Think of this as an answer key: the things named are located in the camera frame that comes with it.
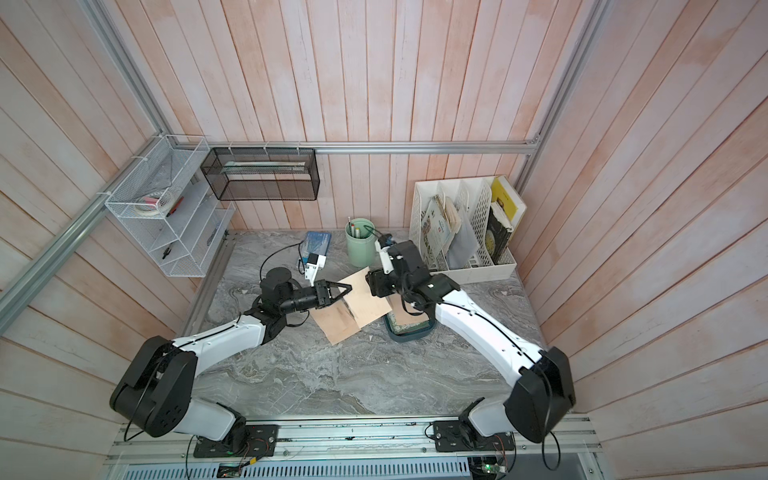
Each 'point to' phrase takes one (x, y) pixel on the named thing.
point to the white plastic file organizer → (463, 228)
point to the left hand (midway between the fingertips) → (351, 293)
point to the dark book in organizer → (497, 234)
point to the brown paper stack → (400, 314)
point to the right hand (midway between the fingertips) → (377, 271)
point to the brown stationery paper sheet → (364, 305)
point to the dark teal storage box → (408, 331)
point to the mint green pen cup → (360, 236)
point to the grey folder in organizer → (445, 229)
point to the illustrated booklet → (428, 222)
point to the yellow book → (503, 191)
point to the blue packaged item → (316, 243)
